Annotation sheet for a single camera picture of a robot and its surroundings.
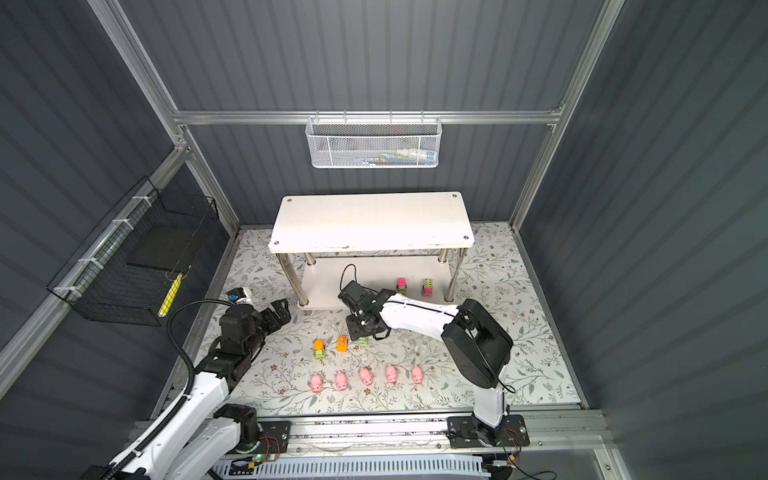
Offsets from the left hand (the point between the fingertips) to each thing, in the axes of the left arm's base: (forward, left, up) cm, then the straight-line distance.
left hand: (273, 307), depth 83 cm
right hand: (-4, -24, -9) cm, 26 cm away
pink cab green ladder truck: (+5, -45, -3) cm, 45 cm away
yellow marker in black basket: (-4, +18, +15) cm, 24 cm away
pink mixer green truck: (+8, -37, -4) cm, 38 cm away
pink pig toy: (-18, -12, -11) cm, 24 cm away
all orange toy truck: (-7, -18, -11) cm, 23 cm away
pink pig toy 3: (-17, -25, -11) cm, 33 cm away
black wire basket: (+2, +31, +16) cm, 35 cm away
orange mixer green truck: (-8, -12, -10) cm, 17 cm away
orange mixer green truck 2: (-7, -25, -11) cm, 28 cm away
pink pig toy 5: (-17, -40, -11) cm, 45 cm away
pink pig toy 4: (-17, -33, -11) cm, 38 cm away
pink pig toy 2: (-18, -18, -12) cm, 28 cm away
